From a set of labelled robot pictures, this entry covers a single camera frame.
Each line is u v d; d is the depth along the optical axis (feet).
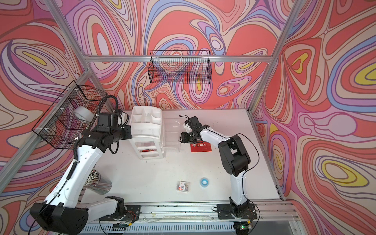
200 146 3.23
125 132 2.18
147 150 3.08
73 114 2.56
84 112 2.42
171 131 3.54
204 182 2.72
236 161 1.70
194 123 2.57
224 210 2.39
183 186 2.63
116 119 1.90
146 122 2.83
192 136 2.70
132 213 2.36
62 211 1.19
